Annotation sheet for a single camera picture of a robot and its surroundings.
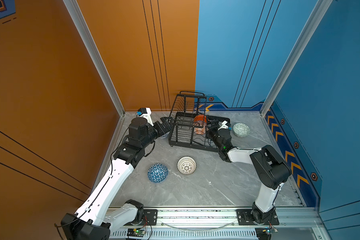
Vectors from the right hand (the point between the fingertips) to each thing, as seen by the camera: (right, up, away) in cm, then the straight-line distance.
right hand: (203, 120), depth 89 cm
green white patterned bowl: (+30, -7, +20) cm, 37 cm away
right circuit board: (+27, -55, -18) cm, 64 cm away
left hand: (-19, -1, -19) cm, 27 cm away
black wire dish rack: (-9, -1, 0) cm, 9 cm away
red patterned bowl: (0, -7, +17) cm, 19 cm away
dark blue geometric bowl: (-27, -31, -2) cm, 41 cm away
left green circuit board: (-34, -55, -18) cm, 67 cm away
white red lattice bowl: (-10, -27, +1) cm, 29 cm away
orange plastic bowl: (0, +2, +14) cm, 14 cm away
